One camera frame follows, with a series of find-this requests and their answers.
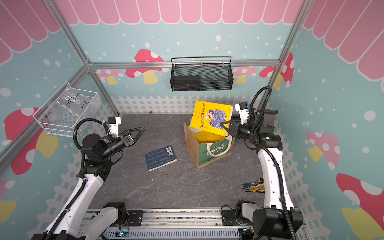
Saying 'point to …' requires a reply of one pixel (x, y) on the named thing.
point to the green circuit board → (121, 233)
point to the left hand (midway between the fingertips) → (144, 132)
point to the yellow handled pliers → (251, 186)
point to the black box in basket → (186, 83)
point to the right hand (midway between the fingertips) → (222, 124)
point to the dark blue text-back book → (160, 157)
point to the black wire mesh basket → (201, 77)
